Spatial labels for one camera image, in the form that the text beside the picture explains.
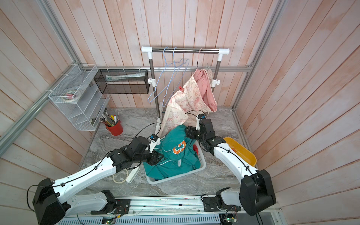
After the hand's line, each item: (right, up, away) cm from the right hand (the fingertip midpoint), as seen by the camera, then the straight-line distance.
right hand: (188, 128), depth 85 cm
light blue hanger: (-19, +40, +18) cm, 48 cm away
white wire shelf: (-59, +9, -7) cm, 60 cm away
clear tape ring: (-42, -29, -1) cm, 51 cm away
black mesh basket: (-49, +35, +20) cm, 64 cm away
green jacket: (-6, -14, -7) cm, 17 cm away
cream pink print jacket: (-3, +14, -3) cm, 15 cm away
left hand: (-17, -15, -8) cm, 24 cm away
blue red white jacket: (+4, -12, -1) cm, 13 cm away
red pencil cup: (-51, -2, +13) cm, 53 cm away
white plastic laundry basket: (+8, -21, -7) cm, 23 cm away
